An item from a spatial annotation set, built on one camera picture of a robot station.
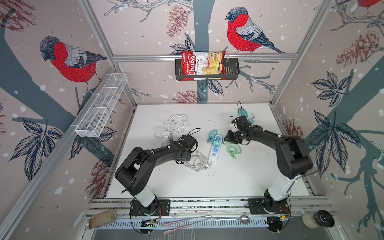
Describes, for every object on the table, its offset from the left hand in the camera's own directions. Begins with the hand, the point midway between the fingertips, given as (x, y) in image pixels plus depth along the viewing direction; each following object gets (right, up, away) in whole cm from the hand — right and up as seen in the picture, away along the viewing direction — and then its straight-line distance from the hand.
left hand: (184, 156), depth 91 cm
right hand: (+26, +9, +5) cm, 28 cm away
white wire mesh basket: (-43, +22, -20) cm, 52 cm away
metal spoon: (+30, -23, -22) cm, 44 cm away
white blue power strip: (+20, +4, +2) cm, 20 cm away
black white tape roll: (+59, -18, -29) cm, 69 cm away
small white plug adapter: (-12, +14, +3) cm, 19 cm away
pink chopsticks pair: (-5, -27, -24) cm, 37 cm away
